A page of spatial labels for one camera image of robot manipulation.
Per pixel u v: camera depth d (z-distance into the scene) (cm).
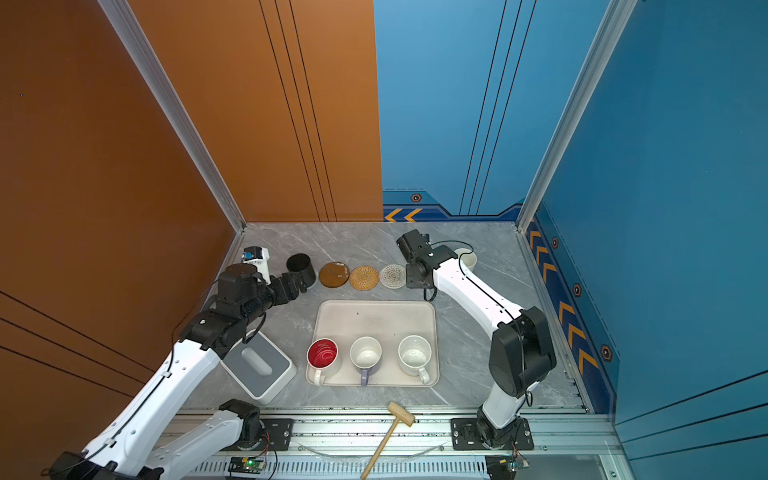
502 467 70
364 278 103
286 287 68
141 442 40
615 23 71
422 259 61
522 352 46
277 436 74
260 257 67
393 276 103
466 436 72
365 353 86
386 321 94
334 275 105
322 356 85
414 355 85
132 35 72
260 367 84
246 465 71
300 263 98
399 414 76
